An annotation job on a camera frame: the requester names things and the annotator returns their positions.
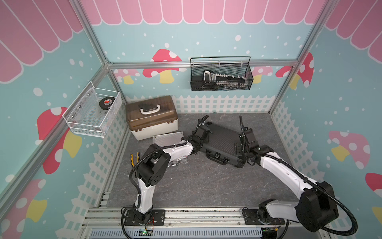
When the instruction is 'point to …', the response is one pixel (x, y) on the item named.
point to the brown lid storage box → (151, 117)
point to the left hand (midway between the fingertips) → (203, 134)
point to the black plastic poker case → (221, 146)
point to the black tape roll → (106, 102)
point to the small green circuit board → (145, 233)
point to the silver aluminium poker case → (164, 140)
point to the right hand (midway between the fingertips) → (241, 145)
